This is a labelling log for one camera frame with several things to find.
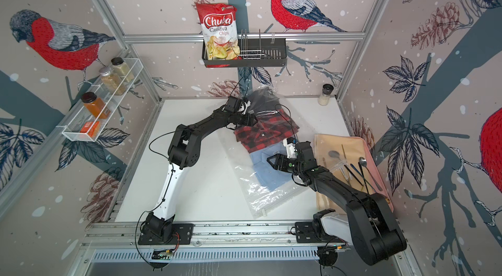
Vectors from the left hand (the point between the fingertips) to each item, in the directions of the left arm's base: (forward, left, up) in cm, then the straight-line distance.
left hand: (255, 116), depth 106 cm
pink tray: (-36, -56, -4) cm, 66 cm away
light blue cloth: (-34, -7, -2) cm, 35 cm away
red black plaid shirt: (-7, -8, 0) cm, 11 cm away
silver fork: (-31, -41, -3) cm, 52 cm away
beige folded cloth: (-22, -45, -5) cm, 51 cm away
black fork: (-33, -50, -5) cm, 60 cm away
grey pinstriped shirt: (+12, -5, -1) cm, 13 cm away
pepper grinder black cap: (+15, -42, +6) cm, 45 cm away
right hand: (-27, -8, +3) cm, 28 cm away
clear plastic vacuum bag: (-38, -5, -3) cm, 39 cm away
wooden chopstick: (-20, -44, -4) cm, 49 cm away
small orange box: (-29, +56, +28) cm, 69 cm away
